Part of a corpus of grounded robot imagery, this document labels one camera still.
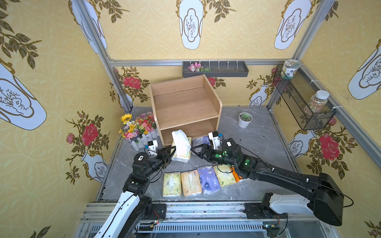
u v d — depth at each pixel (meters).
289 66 0.85
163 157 0.65
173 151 0.70
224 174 0.82
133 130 0.88
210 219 0.73
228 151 0.56
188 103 0.81
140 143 0.92
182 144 0.72
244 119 1.03
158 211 0.74
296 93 0.90
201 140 0.92
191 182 0.78
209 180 0.79
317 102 0.65
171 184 0.79
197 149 0.66
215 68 0.92
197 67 0.88
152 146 0.71
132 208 0.53
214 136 0.69
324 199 0.39
